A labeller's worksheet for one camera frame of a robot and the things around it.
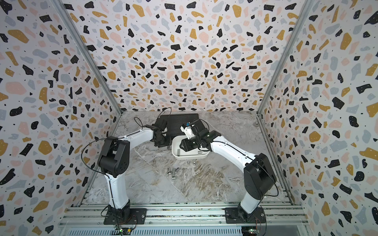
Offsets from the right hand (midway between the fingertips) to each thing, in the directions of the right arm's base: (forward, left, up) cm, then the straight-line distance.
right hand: (181, 145), depth 82 cm
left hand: (+10, +10, -13) cm, 19 cm away
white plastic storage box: (+4, +4, -16) cm, 17 cm away
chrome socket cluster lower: (-8, +6, -16) cm, 19 cm away
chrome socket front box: (-2, -7, -16) cm, 17 cm away
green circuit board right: (-36, -37, -17) cm, 55 cm away
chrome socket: (-2, -3, -16) cm, 16 cm away
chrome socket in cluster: (-10, +8, -15) cm, 20 cm away
